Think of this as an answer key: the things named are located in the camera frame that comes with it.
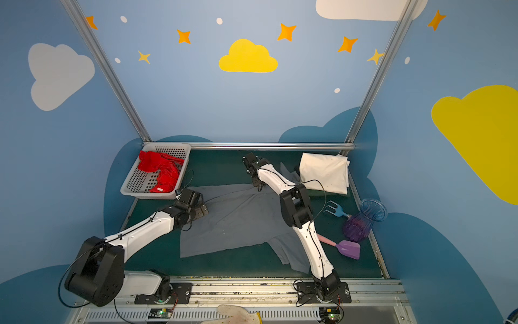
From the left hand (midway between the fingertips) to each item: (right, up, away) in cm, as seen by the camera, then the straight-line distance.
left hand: (199, 211), depth 90 cm
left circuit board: (-8, -33, -19) cm, 39 cm away
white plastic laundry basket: (-35, +12, +11) cm, 39 cm away
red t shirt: (-19, +20, +11) cm, 30 cm away
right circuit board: (+53, -34, -19) cm, 66 cm away
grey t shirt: (+20, -3, +6) cm, 21 cm away
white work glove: (+19, -33, -20) cm, 43 cm away
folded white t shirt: (+66, +18, +14) cm, 70 cm away
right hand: (+31, +15, +14) cm, 37 cm away
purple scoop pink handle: (+67, -15, -5) cm, 68 cm away
